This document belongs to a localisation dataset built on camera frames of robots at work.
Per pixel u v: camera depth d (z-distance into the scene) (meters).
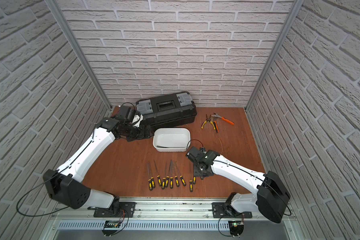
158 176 0.85
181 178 0.84
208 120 1.11
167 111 0.96
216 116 1.14
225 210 0.66
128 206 0.76
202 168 0.56
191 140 0.94
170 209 0.76
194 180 0.83
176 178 0.84
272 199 0.40
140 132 0.69
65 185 0.39
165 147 0.96
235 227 0.71
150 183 0.81
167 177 0.84
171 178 0.84
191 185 0.81
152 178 0.83
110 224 0.73
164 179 0.83
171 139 1.00
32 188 0.63
